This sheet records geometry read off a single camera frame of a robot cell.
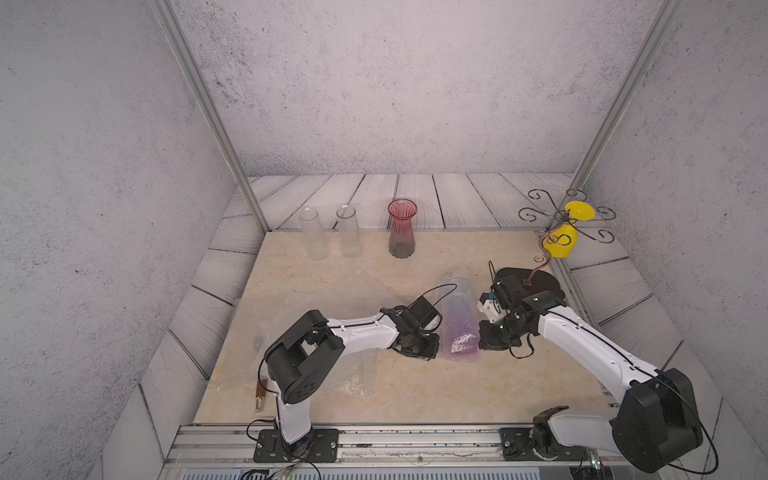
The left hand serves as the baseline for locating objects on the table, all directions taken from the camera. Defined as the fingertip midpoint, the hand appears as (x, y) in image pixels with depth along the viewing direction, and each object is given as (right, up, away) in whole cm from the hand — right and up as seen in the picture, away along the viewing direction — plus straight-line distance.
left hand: (442, 358), depth 85 cm
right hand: (+10, +5, -4) cm, 12 cm away
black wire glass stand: (+32, +39, -4) cm, 51 cm away
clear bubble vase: (-29, +37, +24) cm, 53 cm away
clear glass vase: (-43, +35, +29) cm, 62 cm away
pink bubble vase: (-11, +37, +21) cm, 43 cm away
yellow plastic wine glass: (+29, +33, -9) cm, 44 cm away
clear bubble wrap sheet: (-24, -4, -2) cm, 24 cm away
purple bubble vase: (+5, +11, -1) cm, 12 cm away
